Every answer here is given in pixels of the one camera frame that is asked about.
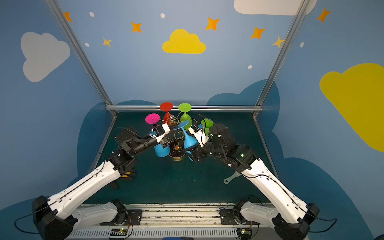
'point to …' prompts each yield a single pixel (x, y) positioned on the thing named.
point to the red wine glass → (166, 107)
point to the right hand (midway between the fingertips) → (191, 144)
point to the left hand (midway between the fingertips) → (176, 122)
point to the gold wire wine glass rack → (177, 145)
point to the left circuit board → (118, 232)
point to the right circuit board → (244, 232)
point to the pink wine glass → (152, 118)
